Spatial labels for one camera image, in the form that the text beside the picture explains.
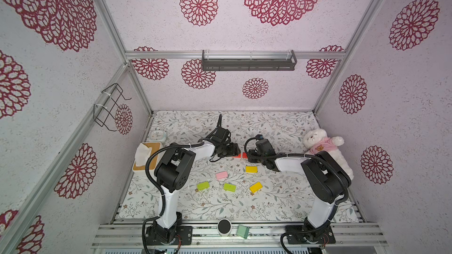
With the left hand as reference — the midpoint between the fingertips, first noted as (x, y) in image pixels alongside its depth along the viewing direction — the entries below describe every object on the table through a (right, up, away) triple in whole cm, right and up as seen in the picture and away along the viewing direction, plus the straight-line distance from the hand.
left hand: (235, 152), depth 98 cm
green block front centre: (-4, -16, -11) cm, 20 cm away
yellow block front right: (+10, -16, -10) cm, 21 cm away
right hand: (+7, 0, 0) cm, 7 cm away
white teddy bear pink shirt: (+43, +7, -3) cm, 44 cm away
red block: (+5, -2, -1) cm, 5 cm away
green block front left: (-17, -16, -10) cm, 25 cm away
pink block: (-8, -11, -5) cm, 15 cm away
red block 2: (+1, -2, -1) cm, 3 cm away
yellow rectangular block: (+8, -8, -6) cm, 13 cm away
